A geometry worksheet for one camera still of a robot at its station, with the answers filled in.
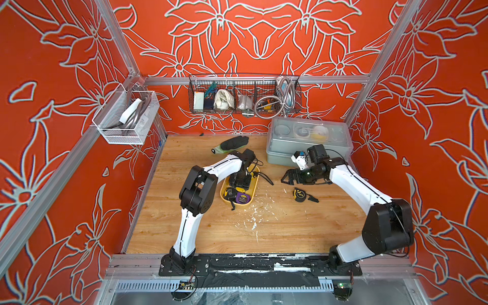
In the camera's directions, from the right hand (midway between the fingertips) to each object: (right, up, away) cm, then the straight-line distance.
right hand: (286, 179), depth 84 cm
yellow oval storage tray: (-15, +4, -1) cm, 16 cm away
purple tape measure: (-20, -10, +5) cm, 23 cm away
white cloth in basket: (-30, +37, +6) cm, 48 cm away
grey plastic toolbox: (+4, +21, +13) cm, 25 cm away
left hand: (-20, -5, +12) cm, 24 cm away
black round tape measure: (-26, -8, +6) cm, 28 cm away
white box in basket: (-42, +38, +6) cm, 57 cm away
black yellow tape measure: (+8, -9, +6) cm, 13 cm away
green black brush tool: (-27, +17, +30) cm, 44 cm away
